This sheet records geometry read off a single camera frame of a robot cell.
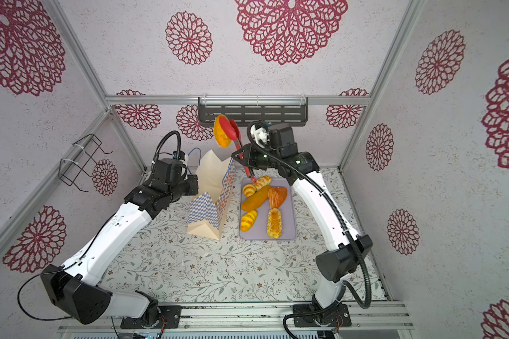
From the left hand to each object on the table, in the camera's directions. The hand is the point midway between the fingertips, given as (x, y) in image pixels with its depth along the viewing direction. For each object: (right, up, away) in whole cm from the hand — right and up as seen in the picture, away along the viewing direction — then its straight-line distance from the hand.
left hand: (194, 182), depth 78 cm
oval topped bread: (+31, -19, +14) cm, 39 cm away
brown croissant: (+34, -6, +24) cm, 42 cm away
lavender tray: (+25, -21, +16) cm, 36 cm away
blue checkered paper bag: (+4, -12, +5) cm, 13 cm away
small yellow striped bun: (+20, -16, +17) cm, 31 cm away
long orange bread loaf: (+23, -8, +24) cm, 34 cm away
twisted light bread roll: (+27, +1, +31) cm, 41 cm away
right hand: (+16, +10, -11) cm, 22 cm away
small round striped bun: (+20, -3, +25) cm, 32 cm away
